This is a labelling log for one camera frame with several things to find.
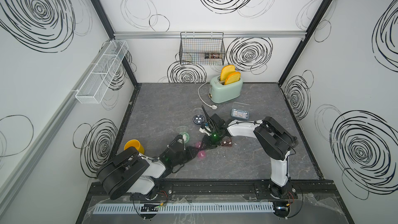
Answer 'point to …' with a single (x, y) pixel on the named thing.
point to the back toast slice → (226, 70)
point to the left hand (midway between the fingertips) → (200, 152)
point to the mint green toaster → (219, 92)
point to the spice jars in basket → (212, 55)
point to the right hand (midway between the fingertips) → (201, 151)
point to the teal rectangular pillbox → (239, 113)
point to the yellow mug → (135, 143)
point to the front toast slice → (232, 78)
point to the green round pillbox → (182, 130)
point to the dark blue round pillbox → (198, 119)
